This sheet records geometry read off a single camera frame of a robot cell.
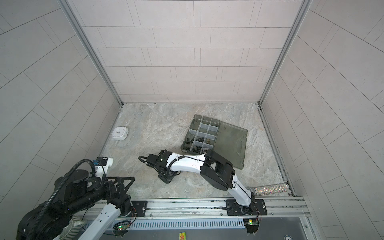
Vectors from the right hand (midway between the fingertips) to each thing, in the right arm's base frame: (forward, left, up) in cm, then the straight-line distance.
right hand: (169, 179), depth 82 cm
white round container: (+28, +32, +8) cm, 43 cm away
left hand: (-8, +10, +25) cm, 28 cm away
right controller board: (-23, -40, 0) cm, 46 cm away
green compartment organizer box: (+24, -23, +6) cm, 34 cm away
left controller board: (-21, +18, +5) cm, 28 cm away
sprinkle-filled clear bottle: (-10, -47, +4) cm, 48 cm away
